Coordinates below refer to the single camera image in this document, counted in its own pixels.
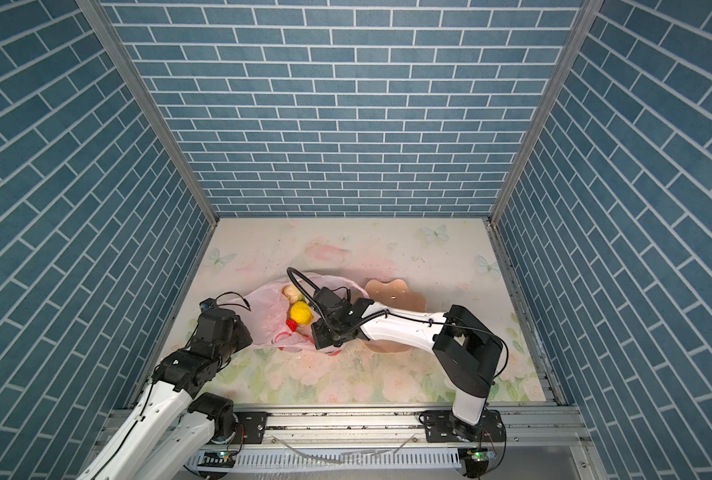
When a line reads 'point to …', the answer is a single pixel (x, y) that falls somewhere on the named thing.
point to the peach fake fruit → (292, 293)
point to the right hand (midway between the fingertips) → (312, 335)
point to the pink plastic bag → (261, 317)
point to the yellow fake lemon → (301, 313)
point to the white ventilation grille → (334, 459)
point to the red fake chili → (292, 324)
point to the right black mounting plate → (439, 428)
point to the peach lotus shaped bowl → (393, 294)
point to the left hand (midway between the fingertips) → (247, 327)
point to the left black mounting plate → (254, 426)
